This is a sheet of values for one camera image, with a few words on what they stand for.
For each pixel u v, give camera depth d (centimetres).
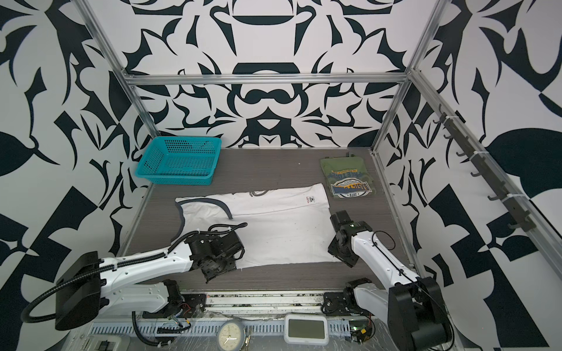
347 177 107
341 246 67
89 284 41
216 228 72
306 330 67
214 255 58
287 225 94
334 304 74
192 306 73
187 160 115
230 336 66
